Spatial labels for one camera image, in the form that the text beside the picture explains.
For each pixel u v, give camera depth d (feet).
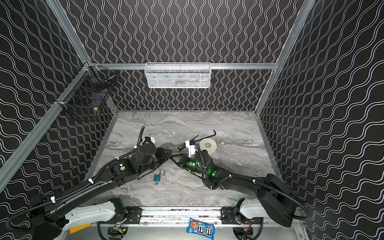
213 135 3.49
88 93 3.11
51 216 1.30
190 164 2.18
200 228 2.30
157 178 2.82
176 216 2.49
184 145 3.20
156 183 2.80
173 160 2.35
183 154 2.26
